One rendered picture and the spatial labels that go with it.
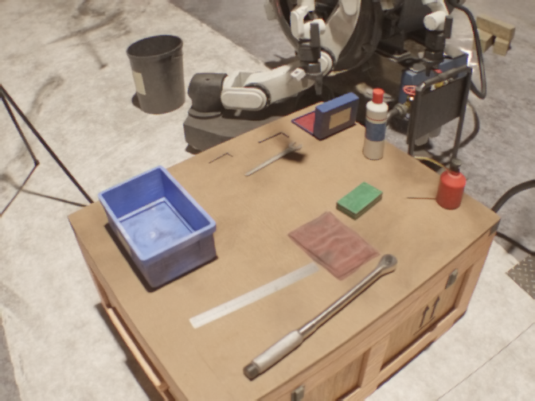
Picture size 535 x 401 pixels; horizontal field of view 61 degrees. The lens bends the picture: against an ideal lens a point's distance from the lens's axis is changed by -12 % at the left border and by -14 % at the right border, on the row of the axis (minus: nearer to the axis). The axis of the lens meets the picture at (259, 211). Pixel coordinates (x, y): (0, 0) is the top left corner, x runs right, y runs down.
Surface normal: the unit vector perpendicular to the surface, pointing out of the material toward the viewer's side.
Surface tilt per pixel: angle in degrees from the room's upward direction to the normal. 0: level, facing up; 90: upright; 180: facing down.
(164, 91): 93
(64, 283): 0
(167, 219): 0
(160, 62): 93
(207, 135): 90
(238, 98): 90
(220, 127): 0
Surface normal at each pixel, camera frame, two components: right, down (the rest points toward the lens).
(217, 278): -0.05, -0.75
